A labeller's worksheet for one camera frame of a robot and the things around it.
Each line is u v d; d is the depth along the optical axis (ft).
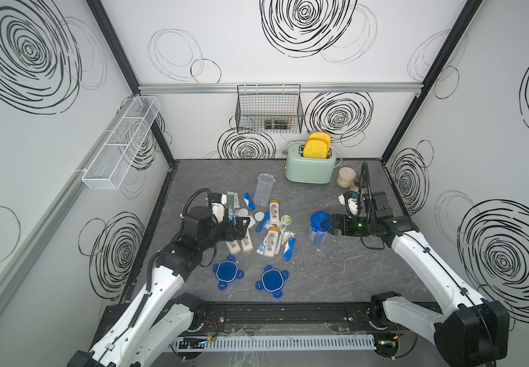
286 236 3.04
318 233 2.72
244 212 3.25
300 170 3.41
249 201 3.42
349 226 2.27
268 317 2.47
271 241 2.91
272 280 2.65
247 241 2.92
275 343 3.16
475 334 1.22
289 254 2.88
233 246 2.91
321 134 3.32
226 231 2.13
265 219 3.16
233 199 3.34
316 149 3.25
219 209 2.14
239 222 2.15
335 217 2.28
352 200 2.38
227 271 2.70
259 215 3.22
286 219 3.17
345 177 3.53
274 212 3.22
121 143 2.55
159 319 1.86
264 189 3.48
